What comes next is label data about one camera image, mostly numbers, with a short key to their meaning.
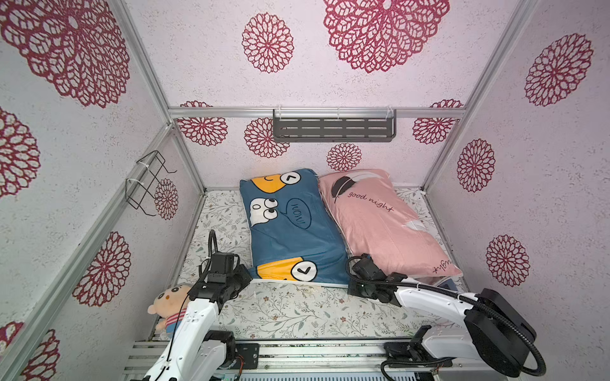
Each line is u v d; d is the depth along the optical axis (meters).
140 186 0.75
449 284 0.85
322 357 0.75
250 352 0.74
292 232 0.95
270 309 0.83
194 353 0.45
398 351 0.74
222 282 0.63
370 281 0.67
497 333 0.41
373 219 0.92
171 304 0.77
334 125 0.96
